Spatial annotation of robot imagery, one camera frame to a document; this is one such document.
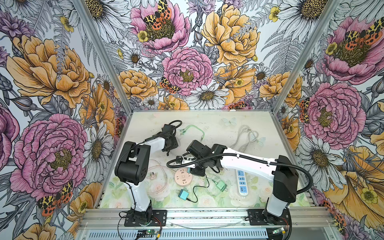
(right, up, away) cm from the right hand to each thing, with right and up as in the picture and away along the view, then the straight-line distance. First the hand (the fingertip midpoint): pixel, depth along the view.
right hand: (195, 171), depth 79 cm
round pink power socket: (-7, -6, +7) cm, 11 cm away
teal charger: (-6, -13, +1) cm, 14 cm away
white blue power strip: (+26, -9, +4) cm, 28 cm away
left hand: (-15, +8, +21) cm, 27 cm away
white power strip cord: (+41, +16, +30) cm, 53 cm away
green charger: (+14, -9, +4) cm, 17 cm away
